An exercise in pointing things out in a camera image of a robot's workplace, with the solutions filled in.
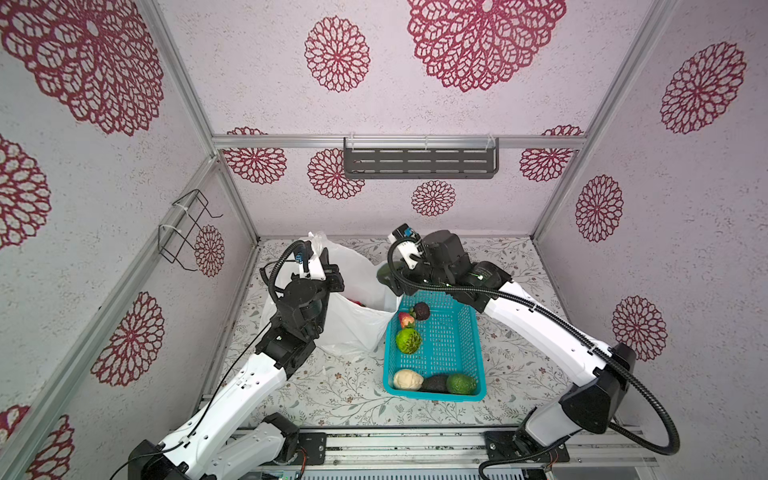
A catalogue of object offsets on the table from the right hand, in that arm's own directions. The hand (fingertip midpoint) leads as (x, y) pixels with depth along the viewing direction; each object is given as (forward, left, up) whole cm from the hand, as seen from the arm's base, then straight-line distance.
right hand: (391, 261), depth 72 cm
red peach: (0, -4, -26) cm, 27 cm away
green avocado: (-21, -18, -22) cm, 35 cm away
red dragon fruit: (+4, +11, -25) cm, 28 cm away
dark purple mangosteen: (+3, -9, -27) cm, 29 cm away
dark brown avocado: (-20, -12, -27) cm, 35 cm away
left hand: (-1, +16, +3) cm, 16 cm away
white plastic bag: (-10, +8, -9) cm, 15 cm away
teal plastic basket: (-7, -13, -32) cm, 35 cm away
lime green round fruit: (-8, -5, -25) cm, 26 cm away
